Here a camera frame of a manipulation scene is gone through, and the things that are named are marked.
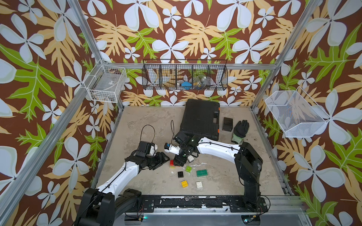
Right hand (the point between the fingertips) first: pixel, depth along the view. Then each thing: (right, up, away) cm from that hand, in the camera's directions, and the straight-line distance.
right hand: (175, 157), depth 86 cm
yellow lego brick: (+6, -14, -6) cm, 16 cm away
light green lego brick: (+8, -7, 0) cm, 11 cm away
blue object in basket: (+8, +48, +10) cm, 49 cm away
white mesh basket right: (+69, +26, -8) cm, 74 cm away
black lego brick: (+3, -10, -3) cm, 11 cm away
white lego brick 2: (+14, -14, -6) cm, 21 cm away
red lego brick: (-2, -2, -4) cm, 5 cm away
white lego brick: (+10, -1, 0) cm, 10 cm away
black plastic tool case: (+19, +25, +16) cm, 35 cm away
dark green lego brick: (+16, -9, -1) cm, 18 cm away
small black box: (+39, +20, +19) cm, 48 cm away
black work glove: (+49, +16, +20) cm, 56 cm away
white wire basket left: (-44, +46, 0) cm, 63 cm away
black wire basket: (+8, +55, +12) cm, 57 cm away
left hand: (-5, 0, -2) cm, 5 cm away
